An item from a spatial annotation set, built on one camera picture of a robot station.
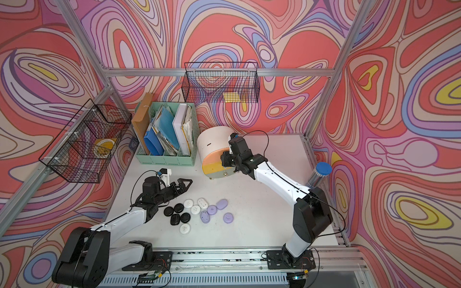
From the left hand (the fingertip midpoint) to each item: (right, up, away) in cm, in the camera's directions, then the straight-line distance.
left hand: (188, 184), depth 86 cm
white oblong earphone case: (+6, -10, +2) cm, 12 cm away
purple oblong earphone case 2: (+8, -15, -2) cm, 17 cm away
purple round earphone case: (+11, -12, 0) cm, 17 cm away
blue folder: (-20, +20, +7) cm, 30 cm away
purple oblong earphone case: (+16, -10, +3) cm, 19 cm away
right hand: (+17, +12, -2) cm, 21 cm away
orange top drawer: (+13, +14, -4) cm, 20 cm away
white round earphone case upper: (-1, -10, +3) cm, 10 cm away
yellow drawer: (+12, +8, +2) cm, 14 cm away
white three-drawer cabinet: (+12, +20, -2) cm, 23 cm away
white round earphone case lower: (0, -19, -5) cm, 20 cm away
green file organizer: (-11, +12, +14) cm, 21 cm away
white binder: (-7, +32, +5) cm, 33 cm away
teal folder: (-13, +29, +6) cm, 32 cm away
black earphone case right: (-1, -16, -2) cm, 16 cm away
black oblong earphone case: (-6, -16, -2) cm, 17 cm away
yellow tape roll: (-30, +18, -16) cm, 39 cm away
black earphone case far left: (-10, -13, 0) cm, 17 cm away
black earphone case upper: (-5, -12, +2) cm, 13 cm away
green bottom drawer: (+15, +4, +7) cm, 17 cm away
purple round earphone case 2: (+19, -16, -2) cm, 25 cm away
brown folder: (-21, +30, -4) cm, 37 cm away
